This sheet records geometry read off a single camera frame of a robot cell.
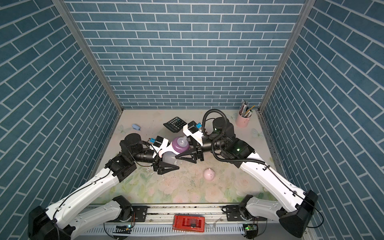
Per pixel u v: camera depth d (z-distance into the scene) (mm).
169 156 608
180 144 526
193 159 521
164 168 575
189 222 665
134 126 1079
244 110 1043
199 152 503
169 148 532
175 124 1083
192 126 479
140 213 740
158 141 524
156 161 568
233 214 736
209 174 828
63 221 398
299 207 381
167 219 737
